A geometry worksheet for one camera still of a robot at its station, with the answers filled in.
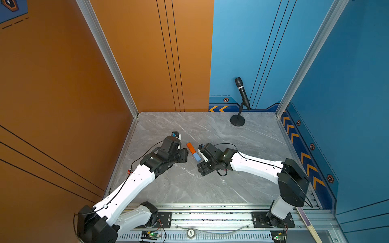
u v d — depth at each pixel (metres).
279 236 0.71
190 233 0.65
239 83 0.96
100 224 0.37
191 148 0.99
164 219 0.73
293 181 0.43
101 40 0.80
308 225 0.71
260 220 0.72
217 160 0.62
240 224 0.73
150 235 0.71
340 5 0.69
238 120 1.15
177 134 0.69
